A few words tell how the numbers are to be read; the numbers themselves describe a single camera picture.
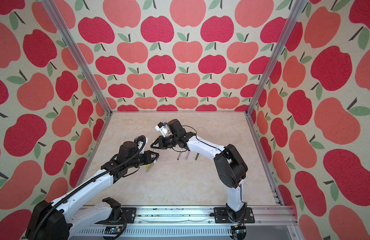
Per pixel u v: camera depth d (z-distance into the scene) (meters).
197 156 0.96
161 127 0.78
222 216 0.68
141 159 0.69
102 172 0.54
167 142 0.76
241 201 0.60
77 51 0.86
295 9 0.70
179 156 0.96
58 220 0.39
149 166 0.91
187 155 0.96
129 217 0.74
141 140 0.73
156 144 0.80
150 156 0.72
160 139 0.75
